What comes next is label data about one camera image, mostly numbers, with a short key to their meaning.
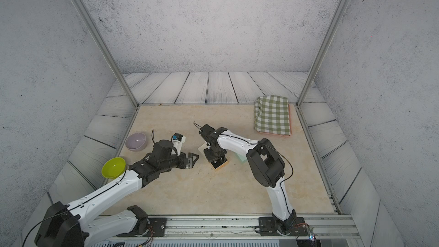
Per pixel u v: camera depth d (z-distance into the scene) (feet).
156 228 2.38
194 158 2.46
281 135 3.43
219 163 2.92
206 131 2.48
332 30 2.78
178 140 2.38
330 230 2.38
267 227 2.39
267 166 1.69
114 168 2.97
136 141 3.25
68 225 1.28
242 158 2.99
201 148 3.15
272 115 3.76
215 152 2.60
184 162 2.33
